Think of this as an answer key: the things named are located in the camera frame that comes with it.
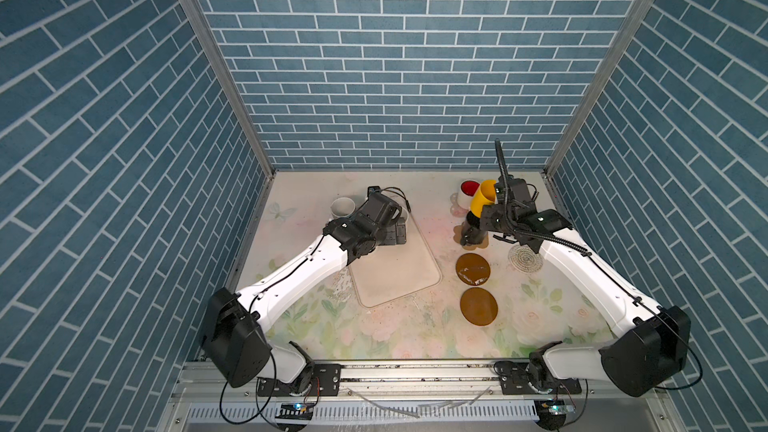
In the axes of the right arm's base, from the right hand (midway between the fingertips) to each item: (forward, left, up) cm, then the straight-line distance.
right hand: (488, 214), depth 82 cm
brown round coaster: (-6, +1, -20) cm, 21 cm away
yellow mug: (+2, +2, +6) cm, 7 cm away
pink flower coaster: (+17, +5, -20) cm, 27 cm away
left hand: (-6, +25, -1) cm, 26 cm away
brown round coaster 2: (-18, 0, -21) cm, 27 cm away
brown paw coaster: (+8, +5, -20) cm, 22 cm away
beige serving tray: (-7, +24, -20) cm, 32 cm away
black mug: (+3, +1, -14) cm, 14 cm away
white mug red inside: (+21, +2, -12) cm, 24 cm away
